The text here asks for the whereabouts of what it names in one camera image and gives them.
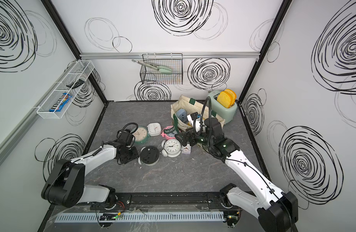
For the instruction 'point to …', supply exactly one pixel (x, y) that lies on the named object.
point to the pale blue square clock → (181, 113)
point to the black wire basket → (150, 76)
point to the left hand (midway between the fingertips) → (135, 156)
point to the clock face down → (149, 155)
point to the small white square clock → (186, 149)
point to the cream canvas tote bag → (192, 106)
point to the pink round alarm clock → (171, 135)
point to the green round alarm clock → (140, 135)
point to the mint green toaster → (227, 114)
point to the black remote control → (78, 83)
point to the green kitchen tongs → (161, 68)
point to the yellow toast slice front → (224, 98)
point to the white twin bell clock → (172, 148)
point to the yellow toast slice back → (233, 96)
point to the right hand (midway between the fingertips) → (182, 133)
